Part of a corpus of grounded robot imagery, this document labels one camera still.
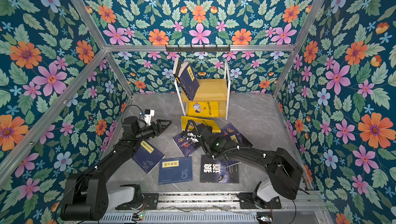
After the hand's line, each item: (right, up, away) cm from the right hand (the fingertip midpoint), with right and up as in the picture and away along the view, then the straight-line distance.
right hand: (202, 124), depth 82 cm
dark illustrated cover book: (-10, -14, +9) cm, 20 cm away
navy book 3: (+15, -21, 0) cm, 26 cm away
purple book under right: (+18, -7, +14) cm, 24 cm away
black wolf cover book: (+7, -25, 0) cm, 26 cm away
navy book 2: (-15, -25, 0) cm, 29 cm away
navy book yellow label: (-8, +24, +2) cm, 26 cm away
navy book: (-33, -19, +7) cm, 39 cm away
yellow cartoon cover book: (-5, +1, +4) cm, 6 cm away
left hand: (-17, +2, -4) cm, 17 cm away
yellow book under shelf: (+3, +8, +23) cm, 24 cm away
